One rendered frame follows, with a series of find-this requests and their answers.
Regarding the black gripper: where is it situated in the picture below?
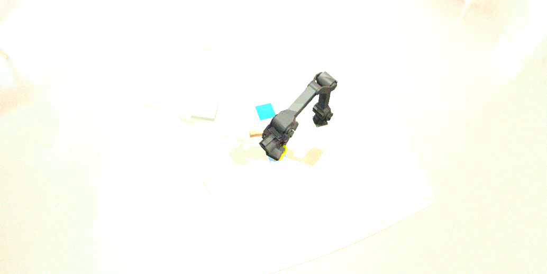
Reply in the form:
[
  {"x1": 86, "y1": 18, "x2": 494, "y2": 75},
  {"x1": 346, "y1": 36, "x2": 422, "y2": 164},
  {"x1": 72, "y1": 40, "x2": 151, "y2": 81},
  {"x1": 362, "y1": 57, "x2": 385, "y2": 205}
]
[{"x1": 266, "y1": 121, "x2": 299, "y2": 161}]

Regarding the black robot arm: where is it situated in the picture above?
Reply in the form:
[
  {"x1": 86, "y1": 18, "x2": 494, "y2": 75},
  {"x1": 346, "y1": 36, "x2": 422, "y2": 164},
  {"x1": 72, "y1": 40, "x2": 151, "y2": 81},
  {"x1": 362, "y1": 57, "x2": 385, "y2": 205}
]
[{"x1": 259, "y1": 71, "x2": 338, "y2": 153}]

